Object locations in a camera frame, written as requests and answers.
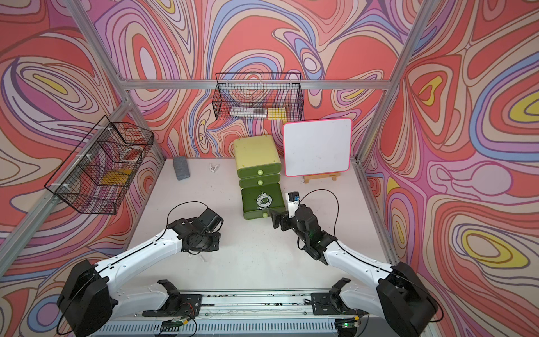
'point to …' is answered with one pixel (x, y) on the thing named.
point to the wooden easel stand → (333, 175)
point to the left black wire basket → (94, 177)
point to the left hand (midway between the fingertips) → (218, 245)
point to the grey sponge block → (181, 167)
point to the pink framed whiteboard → (317, 147)
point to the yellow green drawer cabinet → (257, 158)
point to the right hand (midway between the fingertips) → (282, 212)
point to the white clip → (211, 168)
